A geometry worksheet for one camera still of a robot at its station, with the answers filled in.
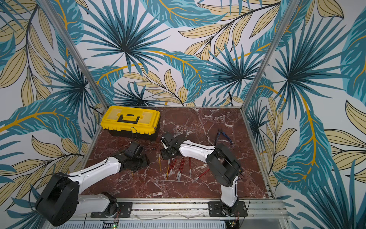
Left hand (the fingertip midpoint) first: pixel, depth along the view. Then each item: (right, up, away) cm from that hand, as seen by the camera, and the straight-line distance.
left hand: (147, 164), depth 86 cm
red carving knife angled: (+31, -7, -2) cm, 32 cm away
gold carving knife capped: (+13, -4, 0) cm, 13 cm away
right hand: (+10, +5, +3) cm, 12 cm away
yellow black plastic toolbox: (-7, +25, +2) cm, 26 cm away
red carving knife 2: (+20, -3, +2) cm, 20 cm away
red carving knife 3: (+22, -1, +4) cm, 22 cm away
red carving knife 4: (+26, -2, +2) cm, 26 cm away
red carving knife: (+15, -4, 0) cm, 15 cm away
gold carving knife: (-9, -6, -1) cm, 10 cm away
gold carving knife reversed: (+7, +1, +4) cm, 8 cm away
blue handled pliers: (+49, +19, +18) cm, 55 cm away
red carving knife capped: (+15, -1, +2) cm, 15 cm away
